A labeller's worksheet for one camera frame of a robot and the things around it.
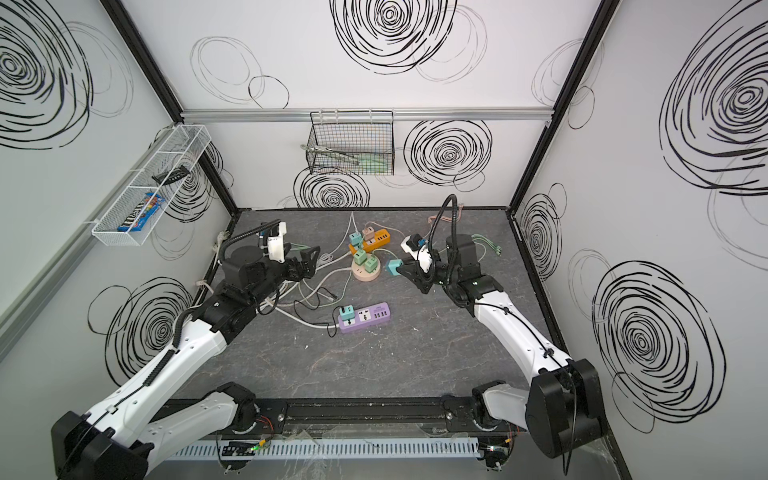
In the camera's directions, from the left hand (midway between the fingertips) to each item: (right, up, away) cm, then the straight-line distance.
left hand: (306, 246), depth 74 cm
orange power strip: (+18, +2, +34) cm, 39 cm away
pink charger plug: (+14, +3, +30) cm, 33 cm away
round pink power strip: (+12, -10, +25) cm, 29 cm away
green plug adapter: (+11, -5, +24) cm, 27 cm away
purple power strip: (+14, -22, +14) cm, 30 cm away
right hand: (+24, -5, +4) cm, 25 cm away
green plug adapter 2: (+15, -7, +22) cm, 27 cm away
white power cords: (-7, -22, +15) cm, 28 cm away
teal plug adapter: (+9, -20, +11) cm, 25 cm away
